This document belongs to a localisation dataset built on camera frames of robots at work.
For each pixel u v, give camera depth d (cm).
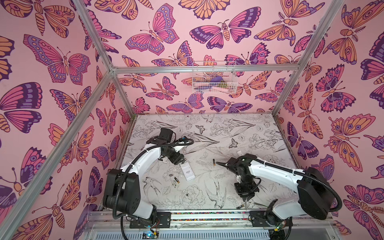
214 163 94
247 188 67
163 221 74
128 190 43
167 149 69
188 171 90
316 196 42
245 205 76
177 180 87
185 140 77
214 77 96
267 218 65
